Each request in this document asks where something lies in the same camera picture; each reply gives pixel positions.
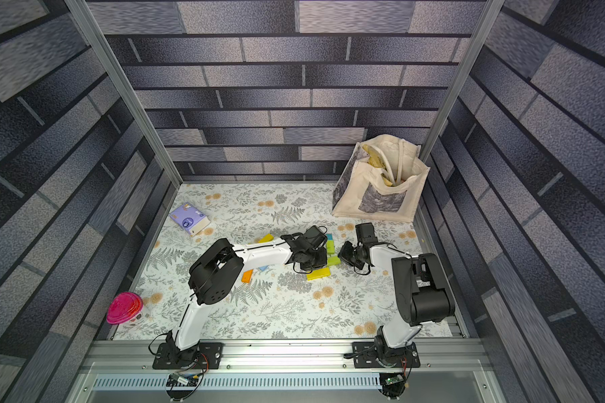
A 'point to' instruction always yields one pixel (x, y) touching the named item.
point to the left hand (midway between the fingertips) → (330, 263)
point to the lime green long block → (333, 260)
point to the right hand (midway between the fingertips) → (338, 255)
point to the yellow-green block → (318, 273)
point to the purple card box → (192, 220)
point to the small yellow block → (269, 237)
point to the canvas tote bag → (383, 179)
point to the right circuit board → (391, 380)
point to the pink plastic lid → (123, 306)
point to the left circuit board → (182, 380)
